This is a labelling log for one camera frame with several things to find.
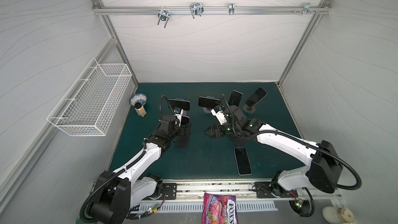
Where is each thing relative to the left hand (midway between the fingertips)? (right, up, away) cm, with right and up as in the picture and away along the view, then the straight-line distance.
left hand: (185, 119), depth 86 cm
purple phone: (0, 0, -2) cm, 2 cm away
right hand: (+14, -2, -8) cm, 16 cm away
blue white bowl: (-36, +13, +22) cm, 44 cm away
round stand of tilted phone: (+42, +4, +19) cm, 46 cm away
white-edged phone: (+31, -22, -6) cm, 38 cm away
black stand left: (-4, -15, +6) cm, 16 cm away
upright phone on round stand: (+30, +12, +6) cm, 33 cm away
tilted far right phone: (+44, +13, +12) cm, 48 cm away
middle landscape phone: (+13, +10, +12) cm, 21 cm away
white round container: (+65, -35, -25) cm, 78 cm away
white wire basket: (-42, +9, -18) cm, 46 cm away
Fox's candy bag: (+17, -37, -19) cm, 45 cm away
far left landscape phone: (-2, +8, +10) cm, 13 cm away
